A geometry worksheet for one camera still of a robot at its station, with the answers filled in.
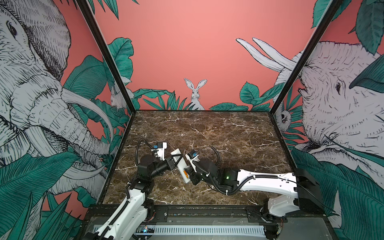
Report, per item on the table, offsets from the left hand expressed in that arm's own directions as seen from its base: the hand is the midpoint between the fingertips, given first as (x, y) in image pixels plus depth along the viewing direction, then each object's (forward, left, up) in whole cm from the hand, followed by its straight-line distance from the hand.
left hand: (182, 155), depth 75 cm
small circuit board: (-29, +18, -18) cm, 39 cm away
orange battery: (-9, -2, -3) cm, 9 cm away
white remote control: (-4, +1, -3) cm, 5 cm away
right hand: (-7, -1, -1) cm, 7 cm away
